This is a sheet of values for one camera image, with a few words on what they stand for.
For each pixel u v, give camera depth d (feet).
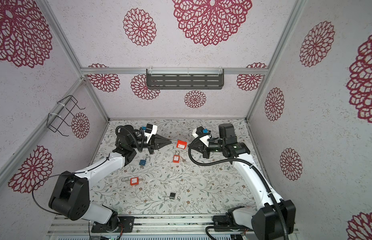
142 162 3.13
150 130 2.01
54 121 2.37
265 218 1.24
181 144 2.25
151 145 2.13
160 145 2.27
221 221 2.43
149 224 2.48
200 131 1.92
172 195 2.73
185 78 3.14
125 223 2.41
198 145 2.09
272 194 1.34
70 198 1.41
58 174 1.47
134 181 2.87
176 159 3.19
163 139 2.23
